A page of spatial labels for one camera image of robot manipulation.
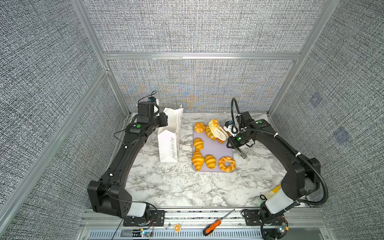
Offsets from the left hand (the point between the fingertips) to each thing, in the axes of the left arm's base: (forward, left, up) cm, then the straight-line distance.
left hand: (166, 116), depth 80 cm
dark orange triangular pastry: (-9, -30, -13) cm, 34 cm away
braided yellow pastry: (-1, -26, -8) cm, 27 cm away
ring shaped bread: (-18, -31, -26) cm, 44 cm away
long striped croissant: (-14, -17, -24) cm, 33 cm away
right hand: (-10, -35, -14) cm, 39 cm away
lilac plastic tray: (-7, -24, -28) cm, 38 cm away
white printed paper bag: (-12, -2, -2) cm, 12 cm away
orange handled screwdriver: (-48, -20, -26) cm, 58 cm away
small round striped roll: (-2, -18, -24) cm, 31 cm away
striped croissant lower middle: (-15, -25, -25) cm, 38 cm away
